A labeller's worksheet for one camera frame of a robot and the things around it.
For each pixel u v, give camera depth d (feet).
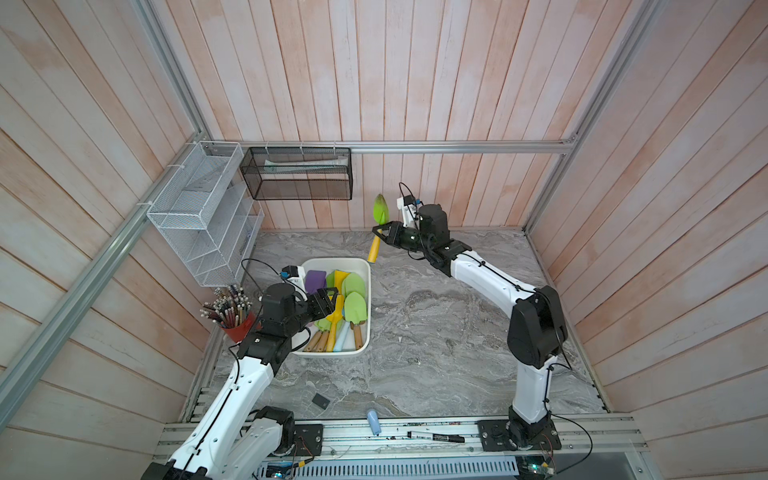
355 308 3.05
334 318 3.05
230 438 1.46
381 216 2.73
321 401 2.62
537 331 1.66
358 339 2.89
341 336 2.88
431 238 2.25
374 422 2.45
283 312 1.88
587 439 2.21
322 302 2.24
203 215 2.21
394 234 2.45
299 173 3.45
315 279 3.42
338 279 3.31
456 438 2.43
